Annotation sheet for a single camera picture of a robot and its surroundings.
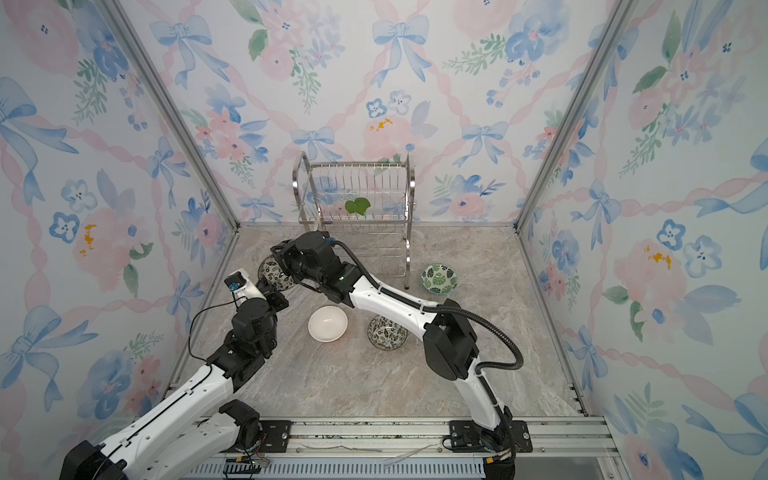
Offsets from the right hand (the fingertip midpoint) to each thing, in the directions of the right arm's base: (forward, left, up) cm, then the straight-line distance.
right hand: (266, 245), depth 74 cm
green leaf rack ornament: (+19, -21, -3) cm, 29 cm away
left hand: (-4, +1, -7) cm, 8 cm away
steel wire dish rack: (+31, -27, -30) cm, 51 cm away
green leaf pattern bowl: (+12, -47, -30) cm, 57 cm away
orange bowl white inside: (-7, -12, -28) cm, 31 cm away
